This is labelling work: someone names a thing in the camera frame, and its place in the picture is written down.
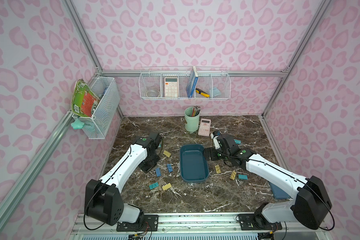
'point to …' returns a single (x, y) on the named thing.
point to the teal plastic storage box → (194, 165)
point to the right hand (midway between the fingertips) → (208, 150)
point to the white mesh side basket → (96, 126)
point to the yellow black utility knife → (203, 93)
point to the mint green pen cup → (191, 119)
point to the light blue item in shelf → (216, 92)
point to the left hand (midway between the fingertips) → (154, 163)
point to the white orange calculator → (171, 87)
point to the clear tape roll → (152, 93)
